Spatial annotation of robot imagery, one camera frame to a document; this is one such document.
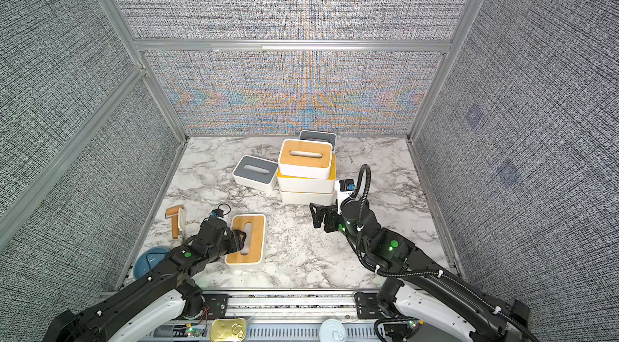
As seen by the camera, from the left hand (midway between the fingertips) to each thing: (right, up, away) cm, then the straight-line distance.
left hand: (245, 235), depth 85 cm
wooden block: (-27, +6, +6) cm, 28 cm away
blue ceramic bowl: (-32, -7, -3) cm, 33 cm away
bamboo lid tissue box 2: (+21, +27, -3) cm, 34 cm away
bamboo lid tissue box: (+4, -4, -6) cm, 9 cm away
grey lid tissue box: (-1, +21, +19) cm, 29 cm away
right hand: (+26, +15, -14) cm, 33 cm away
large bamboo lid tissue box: (+22, +12, +7) cm, 26 cm away
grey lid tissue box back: (+27, +37, +27) cm, 54 cm away
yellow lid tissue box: (+22, +18, -1) cm, 29 cm away
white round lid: (+29, -20, -20) cm, 40 cm away
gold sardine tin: (0, -20, -18) cm, 27 cm away
